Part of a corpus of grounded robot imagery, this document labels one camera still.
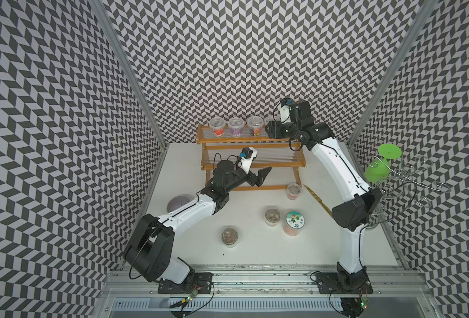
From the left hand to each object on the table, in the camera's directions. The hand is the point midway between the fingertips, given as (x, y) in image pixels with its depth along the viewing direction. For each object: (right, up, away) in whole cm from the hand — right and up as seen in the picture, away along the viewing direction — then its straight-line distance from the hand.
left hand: (263, 163), depth 77 cm
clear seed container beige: (+5, -23, +7) cm, 25 cm away
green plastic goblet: (+45, -3, 0) cm, 45 cm away
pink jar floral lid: (+13, -25, +3) cm, 28 cm away
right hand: (+5, +14, +4) cm, 15 cm away
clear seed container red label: (-18, +15, +2) cm, 24 cm away
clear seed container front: (-13, -30, +1) cm, 33 cm away
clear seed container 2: (-3, +16, +3) cm, 16 cm away
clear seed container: (-11, +16, +3) cm, 19 cm away
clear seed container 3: (+15, -13, +15) cm, 25 cm away
